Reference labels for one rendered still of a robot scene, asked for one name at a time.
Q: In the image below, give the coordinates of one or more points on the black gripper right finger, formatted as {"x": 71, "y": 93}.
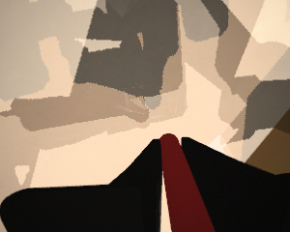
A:
{"x": 238, "y": 197}

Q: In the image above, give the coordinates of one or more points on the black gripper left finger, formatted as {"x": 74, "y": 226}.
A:
{"x": 130, "y": 203}

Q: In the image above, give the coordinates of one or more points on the red peg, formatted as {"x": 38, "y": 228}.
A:
{"x": 187, "y": 212}

